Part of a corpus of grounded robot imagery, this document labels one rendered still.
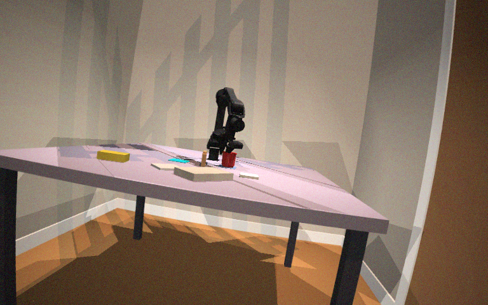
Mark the yellow rectangular block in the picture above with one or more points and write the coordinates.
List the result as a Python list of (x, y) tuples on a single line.
[(113, 156)]

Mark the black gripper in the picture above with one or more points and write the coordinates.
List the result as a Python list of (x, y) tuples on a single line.
[(232, 144)]

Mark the tan flat block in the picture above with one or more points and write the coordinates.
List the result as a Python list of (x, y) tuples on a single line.
[(202, 173)]

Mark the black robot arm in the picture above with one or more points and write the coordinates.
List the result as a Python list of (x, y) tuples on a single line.
[(236, 112)]

